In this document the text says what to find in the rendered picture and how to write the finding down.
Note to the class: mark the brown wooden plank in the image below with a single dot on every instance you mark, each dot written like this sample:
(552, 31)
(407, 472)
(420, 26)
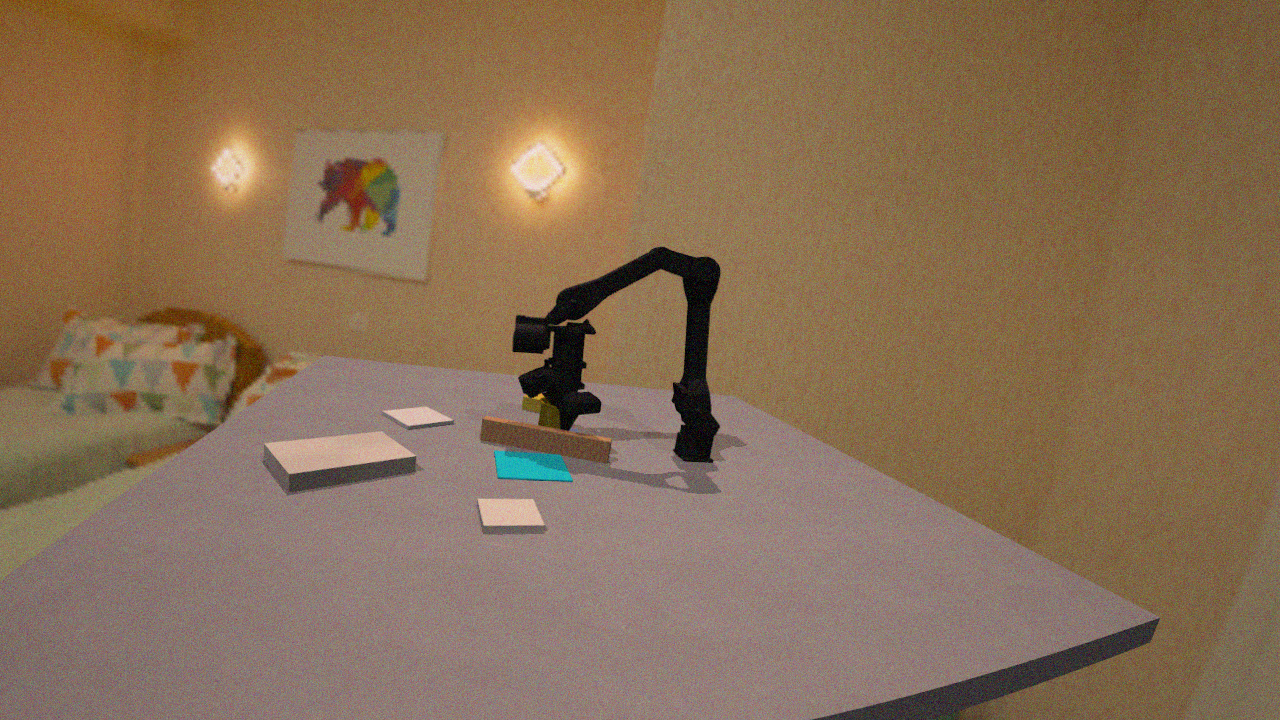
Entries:
(545, 439)

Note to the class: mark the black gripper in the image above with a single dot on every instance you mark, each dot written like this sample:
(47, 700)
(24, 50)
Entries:
(570, 402)

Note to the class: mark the beige flat rectangular block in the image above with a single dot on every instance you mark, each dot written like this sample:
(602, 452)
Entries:
(320, 462)

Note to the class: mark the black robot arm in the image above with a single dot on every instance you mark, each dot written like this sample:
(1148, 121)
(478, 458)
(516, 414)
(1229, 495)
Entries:
(691, 396)

